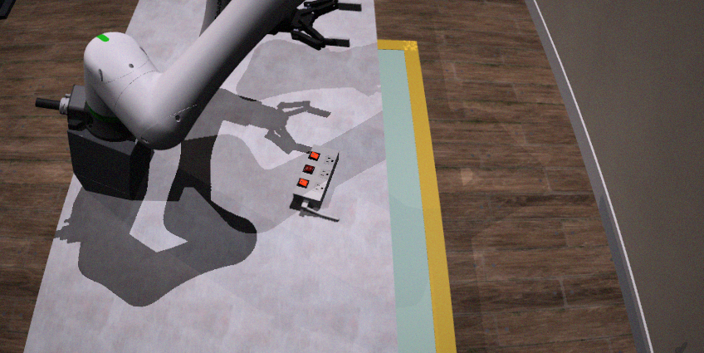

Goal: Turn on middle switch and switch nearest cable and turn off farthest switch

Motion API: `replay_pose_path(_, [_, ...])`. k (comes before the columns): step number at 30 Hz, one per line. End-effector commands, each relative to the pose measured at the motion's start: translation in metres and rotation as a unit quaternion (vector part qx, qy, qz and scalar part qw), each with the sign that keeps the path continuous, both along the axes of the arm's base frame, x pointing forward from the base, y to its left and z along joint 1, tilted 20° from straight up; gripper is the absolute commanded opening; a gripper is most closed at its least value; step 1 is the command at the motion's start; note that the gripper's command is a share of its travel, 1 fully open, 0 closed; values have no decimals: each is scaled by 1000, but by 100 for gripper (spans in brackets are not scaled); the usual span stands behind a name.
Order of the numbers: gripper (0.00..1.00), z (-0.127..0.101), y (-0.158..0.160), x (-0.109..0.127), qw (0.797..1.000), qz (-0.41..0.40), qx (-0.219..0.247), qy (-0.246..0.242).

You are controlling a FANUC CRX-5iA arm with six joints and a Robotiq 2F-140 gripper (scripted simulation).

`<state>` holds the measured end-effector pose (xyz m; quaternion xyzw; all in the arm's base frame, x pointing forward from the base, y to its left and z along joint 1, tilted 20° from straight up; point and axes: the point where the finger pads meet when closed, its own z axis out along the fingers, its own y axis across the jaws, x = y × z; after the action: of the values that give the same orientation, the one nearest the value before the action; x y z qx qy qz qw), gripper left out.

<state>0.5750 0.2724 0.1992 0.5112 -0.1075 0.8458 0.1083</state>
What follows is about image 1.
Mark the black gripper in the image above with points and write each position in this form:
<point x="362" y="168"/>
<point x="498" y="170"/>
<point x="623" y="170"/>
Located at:
<point x="303" y="19"/>

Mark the grey power strip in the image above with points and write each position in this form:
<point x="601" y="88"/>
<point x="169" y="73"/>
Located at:
<point x="315" y="179"/>

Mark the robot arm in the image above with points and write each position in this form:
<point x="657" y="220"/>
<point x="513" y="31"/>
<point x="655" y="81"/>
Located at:
<point x="159" y="109"/>

